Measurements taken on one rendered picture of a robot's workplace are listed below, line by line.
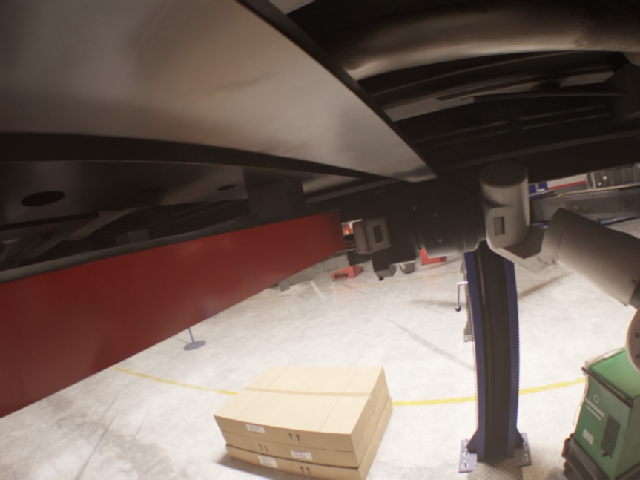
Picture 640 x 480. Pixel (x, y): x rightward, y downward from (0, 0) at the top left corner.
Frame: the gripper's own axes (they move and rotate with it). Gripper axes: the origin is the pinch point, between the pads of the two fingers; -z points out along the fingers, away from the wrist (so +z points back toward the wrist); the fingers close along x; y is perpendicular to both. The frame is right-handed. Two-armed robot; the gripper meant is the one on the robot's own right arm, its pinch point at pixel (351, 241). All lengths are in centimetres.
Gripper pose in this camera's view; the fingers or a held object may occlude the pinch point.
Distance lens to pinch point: 47.7
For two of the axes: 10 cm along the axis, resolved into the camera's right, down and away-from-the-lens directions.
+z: 8.9, -1.8, -4.2
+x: 2.2, 9.7, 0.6
